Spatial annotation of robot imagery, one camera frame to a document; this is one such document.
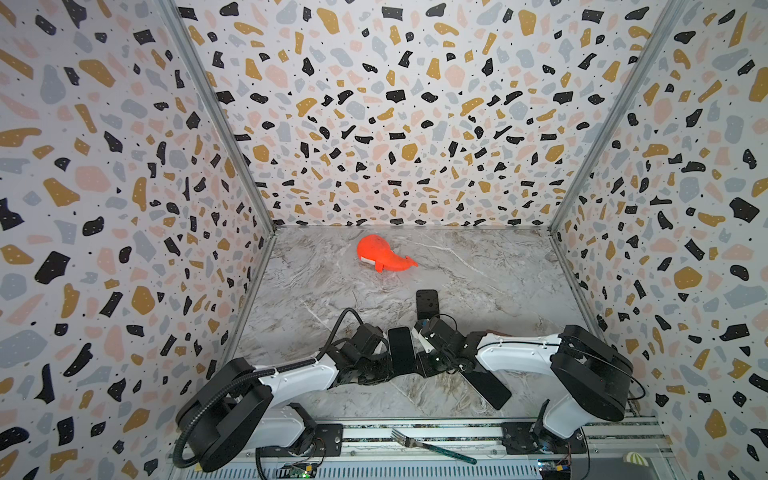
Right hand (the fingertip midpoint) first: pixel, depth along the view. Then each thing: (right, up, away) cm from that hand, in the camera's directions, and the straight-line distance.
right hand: (407, 366), depth 84 cm
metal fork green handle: (+1, -14, -11) cm, 18 cm away
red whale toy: (-11, +33, +22) cm, 41 cm away
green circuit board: (-26, -20, -13) cm, 35 cm away
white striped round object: (+54, -17, -12) cm, 58 cm away
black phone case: (+7, +15, +16) cm, 23 cm away
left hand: (-2, -1, -2) cm, 3 cm away
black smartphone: (+24, -6, 0) cm, 24 cm away
